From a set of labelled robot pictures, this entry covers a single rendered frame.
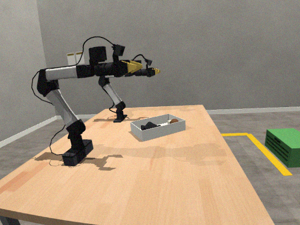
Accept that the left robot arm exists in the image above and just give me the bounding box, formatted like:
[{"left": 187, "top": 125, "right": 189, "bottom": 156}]
[{"left": 98, "top": 60, "right": 152, "bottom": 123}]

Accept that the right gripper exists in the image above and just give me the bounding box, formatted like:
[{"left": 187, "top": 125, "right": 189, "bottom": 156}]
[{"left": 106, "top": 60, "right": 143, "bottom": 77}]

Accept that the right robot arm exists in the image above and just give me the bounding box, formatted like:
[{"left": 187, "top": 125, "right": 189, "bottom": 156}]
[{"left": 37, "top": 44, "right": 125, "bottom": 158}]

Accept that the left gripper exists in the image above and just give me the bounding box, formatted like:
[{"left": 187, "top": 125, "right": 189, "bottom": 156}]
[{"left": 142, "top": 68, "right": 161, "bottom": 77}]

